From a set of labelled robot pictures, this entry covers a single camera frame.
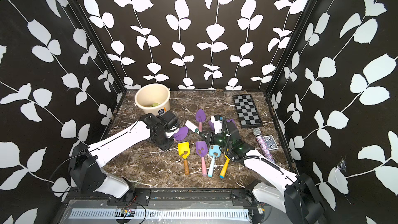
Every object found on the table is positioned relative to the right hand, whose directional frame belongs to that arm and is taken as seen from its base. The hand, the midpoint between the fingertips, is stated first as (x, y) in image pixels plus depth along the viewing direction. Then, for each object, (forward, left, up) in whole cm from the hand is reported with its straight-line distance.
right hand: (198, 132), depth 76 cm
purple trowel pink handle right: (+20, -21, -17) cm, 34 cm away
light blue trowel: (-1, -9, -19) cm, 21 cm away
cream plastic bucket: (+34, +34, -12) cm, 50 cm away
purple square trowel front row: (-1, -1, -19) cm, 19 cm away
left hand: (-3, +16, -6) cm, 18 cm away
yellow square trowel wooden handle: (0, +10, -17) cm, 20 cm away
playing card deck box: (+4, -43, -18) cm, 47 cm away
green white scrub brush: (+6, +4, -4) cm, 9 cm away
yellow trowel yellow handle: (-13, -13, -17) cm, 25 cm away
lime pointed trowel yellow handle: (+29, +32, -13) cm, 45 cm away
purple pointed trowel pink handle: (+24, 0, -20) cm, 31 cm away
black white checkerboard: (+28, -32, -17) cm, 46 cm away
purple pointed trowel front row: (+4, +10, -9) cm, 14 cm away
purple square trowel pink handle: (+16, -7, -18) cm, 25 cm away
